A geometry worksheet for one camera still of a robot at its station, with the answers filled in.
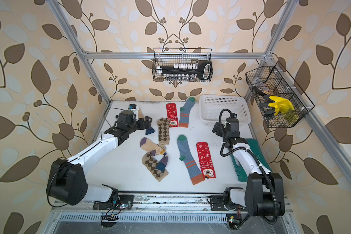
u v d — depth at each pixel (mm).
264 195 408
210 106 1208
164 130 1019
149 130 1034
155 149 918
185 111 1158
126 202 738
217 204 734
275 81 797
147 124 784
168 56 912
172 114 1122
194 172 845
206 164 870
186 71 845
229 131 655
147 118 794
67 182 422
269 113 649
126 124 658
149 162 886
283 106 683
